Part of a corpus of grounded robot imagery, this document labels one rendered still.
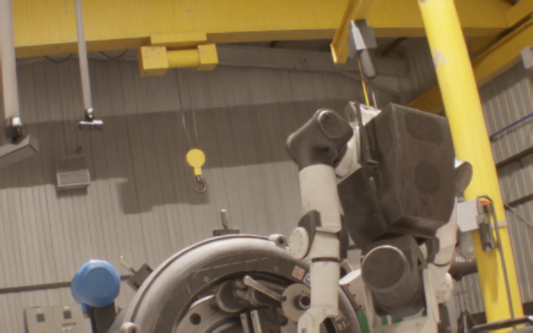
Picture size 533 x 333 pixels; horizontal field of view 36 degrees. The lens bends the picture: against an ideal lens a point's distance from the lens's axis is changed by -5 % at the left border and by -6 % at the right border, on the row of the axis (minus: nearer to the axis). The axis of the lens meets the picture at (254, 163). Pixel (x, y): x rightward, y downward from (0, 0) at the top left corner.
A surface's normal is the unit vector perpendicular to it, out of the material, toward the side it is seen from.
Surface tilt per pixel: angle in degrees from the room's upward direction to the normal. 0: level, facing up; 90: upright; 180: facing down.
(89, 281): 90
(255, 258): 90
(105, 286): 90
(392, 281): 74
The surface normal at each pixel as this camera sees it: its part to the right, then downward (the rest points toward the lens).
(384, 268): -0.36, -0.40
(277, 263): 0.40, -0.26
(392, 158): -0.87, -0.16
